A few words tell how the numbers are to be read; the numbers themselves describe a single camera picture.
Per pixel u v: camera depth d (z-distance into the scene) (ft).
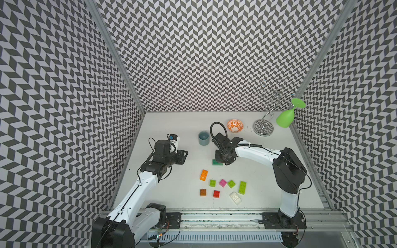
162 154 2.00
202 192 2.64
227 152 2.12
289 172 1.58
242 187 2.70
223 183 2.73
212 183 2.76
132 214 1.36
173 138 2.37
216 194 2.63
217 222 2.43
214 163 2.98
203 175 2.84
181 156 2.32
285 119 2.77
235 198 2.58
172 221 2.35
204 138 3.26
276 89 3.46
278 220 2.14
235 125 3.55
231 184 2.73
